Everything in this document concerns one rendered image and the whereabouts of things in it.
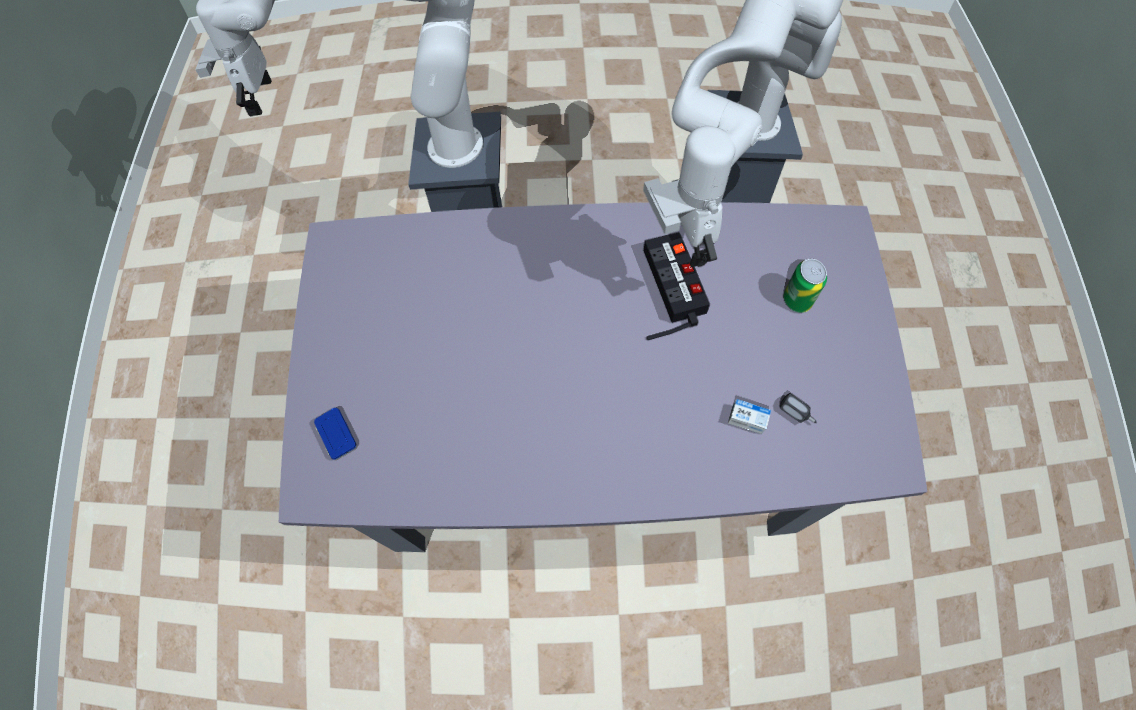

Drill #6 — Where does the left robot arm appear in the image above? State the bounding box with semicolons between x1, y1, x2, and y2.
643;0;843;234

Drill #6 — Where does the green and yellow drink can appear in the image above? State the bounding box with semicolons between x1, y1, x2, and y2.
784;259;827;314

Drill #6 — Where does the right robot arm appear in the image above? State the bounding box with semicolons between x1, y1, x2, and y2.
195;0;483;168

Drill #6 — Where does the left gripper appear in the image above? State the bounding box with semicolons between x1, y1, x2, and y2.
678;201;722;267

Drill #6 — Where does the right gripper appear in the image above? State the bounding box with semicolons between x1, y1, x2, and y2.
222;34;272;117

